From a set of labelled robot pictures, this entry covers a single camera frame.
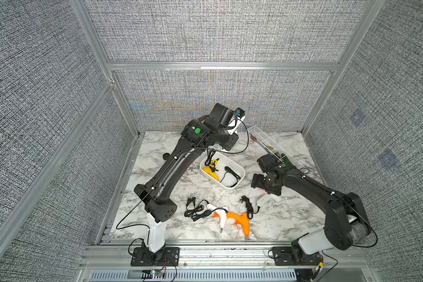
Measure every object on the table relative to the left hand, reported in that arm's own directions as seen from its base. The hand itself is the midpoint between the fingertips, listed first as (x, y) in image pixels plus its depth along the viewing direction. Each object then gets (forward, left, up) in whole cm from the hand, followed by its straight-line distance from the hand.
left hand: (235, 134), depth 70 cm
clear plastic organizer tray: (+23, -29, -36) cm, 52 cm away
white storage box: (+4, -2, -35) cm, 36 cm away
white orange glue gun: (-18, +6, -35) cm, 40 cm away
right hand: (-7, -14, -28) cm, 32 cm away
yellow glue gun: (0, +10, -26) cm, 28 cm away
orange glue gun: (-22, -4, -35) cm, 42 cm away
